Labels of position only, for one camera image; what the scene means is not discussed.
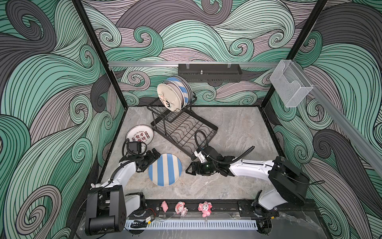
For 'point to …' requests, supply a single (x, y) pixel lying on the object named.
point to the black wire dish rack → (184, 129)
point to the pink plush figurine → (206, 208)
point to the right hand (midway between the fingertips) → (190, 173)
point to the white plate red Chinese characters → (140, 133)
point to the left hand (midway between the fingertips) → (155, 156)
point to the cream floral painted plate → (169, 96)
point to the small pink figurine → (164, 206)
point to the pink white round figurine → (180, 209)
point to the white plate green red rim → (179, 90)
